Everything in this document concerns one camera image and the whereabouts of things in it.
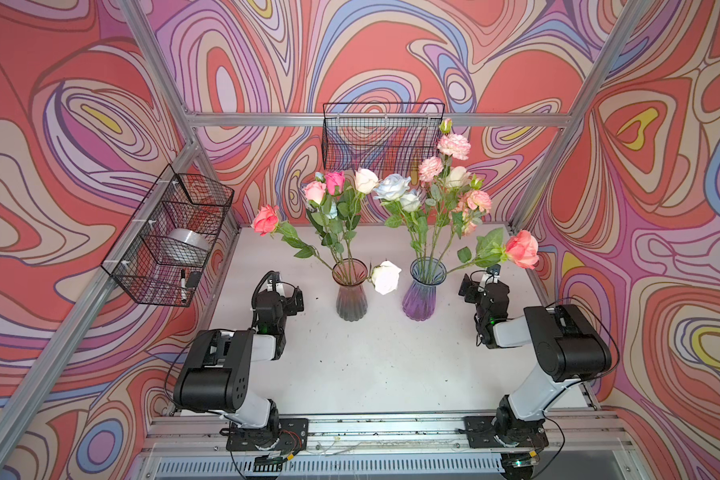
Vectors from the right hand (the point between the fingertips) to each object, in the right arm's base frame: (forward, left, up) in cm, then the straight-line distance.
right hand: (480, 281), depth 96 cm
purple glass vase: (-6, +21, -2) cm, 22 cm away
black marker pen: (-12, +83, +21) cm, 86 cm away
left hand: (-1, +63, +3) cm, 63 cm away
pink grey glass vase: (-5, +42, +14) cm, 45 cm away
